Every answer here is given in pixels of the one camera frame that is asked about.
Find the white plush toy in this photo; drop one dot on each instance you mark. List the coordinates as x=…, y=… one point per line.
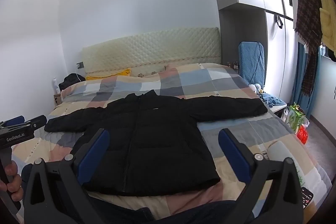
x=254, y=88

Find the cream floral pillow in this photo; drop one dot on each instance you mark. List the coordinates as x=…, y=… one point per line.
x=147, y=74

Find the white plastic bag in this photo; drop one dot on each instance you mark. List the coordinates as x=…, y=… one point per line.
x=284, y=116

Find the cream quilted headboard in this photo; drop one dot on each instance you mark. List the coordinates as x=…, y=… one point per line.
x=157, y=50

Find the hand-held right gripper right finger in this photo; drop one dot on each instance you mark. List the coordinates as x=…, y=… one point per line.
x=233, y=155

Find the red bag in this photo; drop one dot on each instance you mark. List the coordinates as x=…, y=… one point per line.
x=302, y=134

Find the person's left hand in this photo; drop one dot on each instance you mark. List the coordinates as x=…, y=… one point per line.
x=13, y=182

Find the crumpled blue cloth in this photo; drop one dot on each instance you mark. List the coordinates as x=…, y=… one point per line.
x=273, y=100

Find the black bag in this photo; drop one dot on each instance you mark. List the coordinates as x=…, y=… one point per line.
x=71, y=81

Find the black puffer jacket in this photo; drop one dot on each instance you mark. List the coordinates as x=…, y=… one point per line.
x=157, y=140

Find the yellow coat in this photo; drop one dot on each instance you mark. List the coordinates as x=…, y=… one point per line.
x=327, y=16

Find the wall socket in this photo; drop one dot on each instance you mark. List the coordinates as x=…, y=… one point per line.
x=80, y=65

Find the white spray bottle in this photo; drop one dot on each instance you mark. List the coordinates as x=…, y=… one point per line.
x=55, y=86

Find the wooden nightstand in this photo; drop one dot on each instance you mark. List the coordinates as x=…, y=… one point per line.
x=57, y=100

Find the yellow pillow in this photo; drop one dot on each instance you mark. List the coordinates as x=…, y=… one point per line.
x=110, y=75

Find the checked patchwork blanket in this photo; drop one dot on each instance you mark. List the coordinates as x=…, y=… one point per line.
x=231, y=79

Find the white side table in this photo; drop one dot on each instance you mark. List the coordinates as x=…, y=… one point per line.
x=275, y=109

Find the green box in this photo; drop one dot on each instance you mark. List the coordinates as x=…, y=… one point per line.
x=295, y=117

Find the black remote control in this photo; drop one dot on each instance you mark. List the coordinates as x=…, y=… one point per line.
x=307, y=197

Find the brown houndstooth scarf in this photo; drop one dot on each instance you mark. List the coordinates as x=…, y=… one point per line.
x=307, y=8

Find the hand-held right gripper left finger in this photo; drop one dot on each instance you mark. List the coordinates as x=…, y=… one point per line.
x=95, y=155

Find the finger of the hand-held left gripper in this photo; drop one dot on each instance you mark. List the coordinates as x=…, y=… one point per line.
x=36, y=121
x=15, y=119

